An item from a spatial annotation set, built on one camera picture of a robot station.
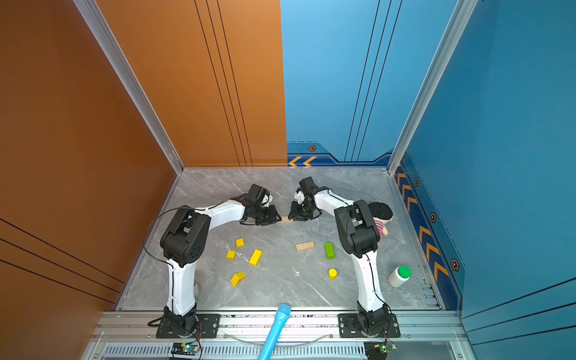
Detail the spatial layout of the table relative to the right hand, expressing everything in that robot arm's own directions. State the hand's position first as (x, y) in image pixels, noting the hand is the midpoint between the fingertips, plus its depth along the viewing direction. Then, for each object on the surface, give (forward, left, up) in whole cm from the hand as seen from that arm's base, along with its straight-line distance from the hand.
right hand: (289, 217), depth 100 cm
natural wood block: (-2, +1, +1) cm, 3 cm away
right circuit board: (-48, -29, -4) cm, 56 cm away
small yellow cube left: (-17, +23, 0) cm, 29 cm away
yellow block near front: (-27, +19, 0) cm, 33 cm away
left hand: (-1, +3, +1) cm, 4 cm away
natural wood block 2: (-14, -7, -1) cm, 15 cm away
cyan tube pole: (-38, +1, +2) cm, 39 cm away
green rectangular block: (-16, -17, 0) cm, 23 cm away
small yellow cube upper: (-12, +20, 0) cm, 24 cm away
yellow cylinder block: (-25, -17, +1) cm, 30 cm away
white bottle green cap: (-29, -39, +7) cm, 48 cm away
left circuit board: (-48, +33, -2) cm, 58 cm away
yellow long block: (-19, +13, 0) cm, 23 cm away
